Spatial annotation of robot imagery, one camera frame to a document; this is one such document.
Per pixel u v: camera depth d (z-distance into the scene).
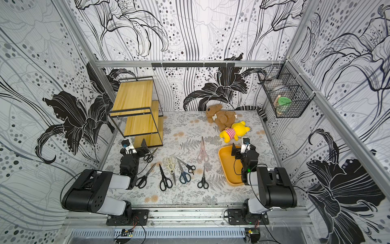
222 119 1.01
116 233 0.70
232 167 0.90
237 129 1.00
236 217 0.72
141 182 0.84
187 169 0.89
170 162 0.91
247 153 0.72
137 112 0.74
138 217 0.73
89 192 0.45
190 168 0.90
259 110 1.19
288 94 0.80
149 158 0.95
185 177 0.86
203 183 0.84
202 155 0.95
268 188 0.45
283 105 0.72
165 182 0.84
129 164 0.68
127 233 0.72
